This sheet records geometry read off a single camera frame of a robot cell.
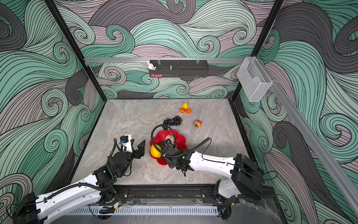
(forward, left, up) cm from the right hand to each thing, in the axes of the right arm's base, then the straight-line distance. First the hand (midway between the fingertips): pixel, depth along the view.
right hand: (171, 158), depth 81 cm
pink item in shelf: (+44, +9, +28) cm, 53 cm away
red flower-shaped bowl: (+17, +8, -3) cm, 19 cm away
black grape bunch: (+28, -4, -1) cm, 29 cm away
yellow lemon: (+3, +10, +1) cm, 10 cm away
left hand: (+6, +17, +12) cm, 22 cm away
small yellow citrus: (+45, -11, -3) cm, 46 cm away
